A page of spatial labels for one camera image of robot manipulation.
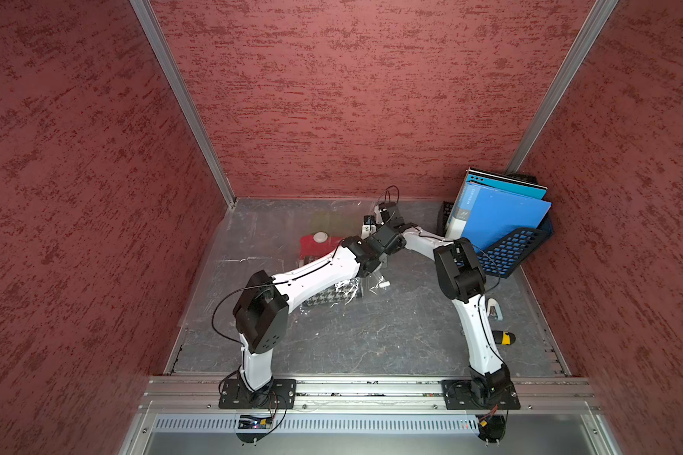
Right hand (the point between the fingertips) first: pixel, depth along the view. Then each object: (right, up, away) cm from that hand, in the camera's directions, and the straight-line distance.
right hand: (363, 232), depth 108 cm
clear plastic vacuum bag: (-37, -1, +2) cm, 37 cm away
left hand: (+1, -7, -22) cm, 23 cm away
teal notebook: (+36, +18, -20) cm, 45 cm away
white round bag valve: (-16, -2, -5) cm, 17 cm away
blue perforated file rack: (+45, -7, -18) cm, 49 cm away
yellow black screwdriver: (+42, -31, -25) cm, 57 cm away
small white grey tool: (+41, -24, -20) cm, 52 cm away
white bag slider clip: (+5, -15, -25) cm, 29 cm away
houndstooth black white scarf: (-8, -18, -21) cm, 29 cm away
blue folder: (+37, +6, -21) cm, 43 cm away
